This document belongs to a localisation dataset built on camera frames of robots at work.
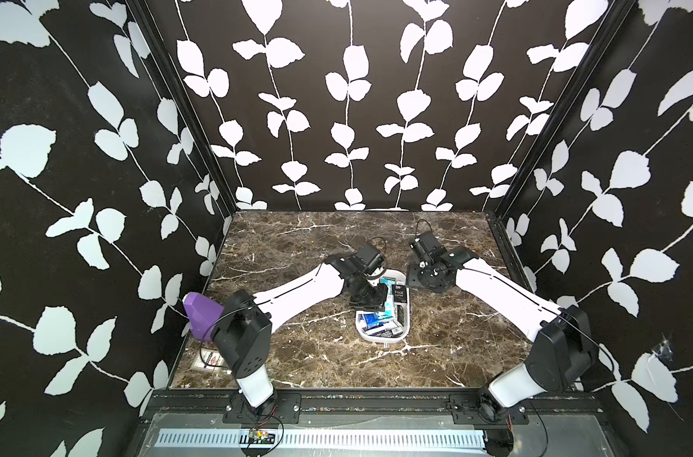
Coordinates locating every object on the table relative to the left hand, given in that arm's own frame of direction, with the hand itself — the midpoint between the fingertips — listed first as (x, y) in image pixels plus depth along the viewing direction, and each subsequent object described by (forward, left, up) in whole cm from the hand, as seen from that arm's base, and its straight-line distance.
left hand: (387, 305), depth 79 cm
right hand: (+9, -8, 0) cm, 12 cm away
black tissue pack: (+7, -5, -6) cm, 10 cm away
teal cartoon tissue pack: (0, -1, -1) cm, 1 cm away
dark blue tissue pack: (-1, +4, -7) cm, 9 cm away
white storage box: (-1, -2, -11) cm, 11 cm away
